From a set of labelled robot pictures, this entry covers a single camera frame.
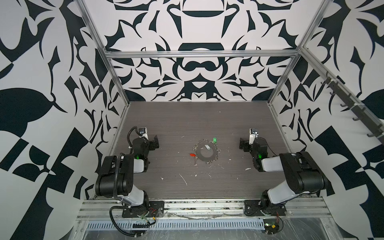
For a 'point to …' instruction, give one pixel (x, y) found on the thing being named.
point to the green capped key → (214, 140)
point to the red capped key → (192, 155)
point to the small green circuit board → (271, 227)
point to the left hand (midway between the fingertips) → (147, 134)
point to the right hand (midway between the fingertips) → (250, 136)
